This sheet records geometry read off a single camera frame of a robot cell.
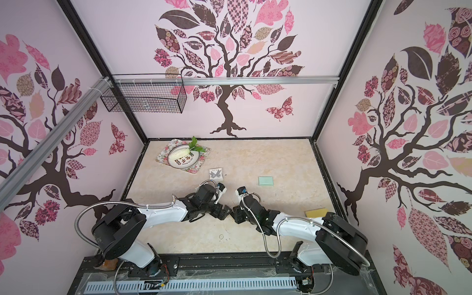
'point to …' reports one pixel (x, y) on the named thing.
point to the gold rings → (221, 236)
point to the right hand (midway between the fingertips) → (233, 208)
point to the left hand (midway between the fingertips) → (224, 210)
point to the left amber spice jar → (109, 264)
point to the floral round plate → (180, 157)
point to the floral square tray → (162, 154)
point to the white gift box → (216, 174)
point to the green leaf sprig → (192, 145)
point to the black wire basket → (145, 93)
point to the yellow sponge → (318, 212)
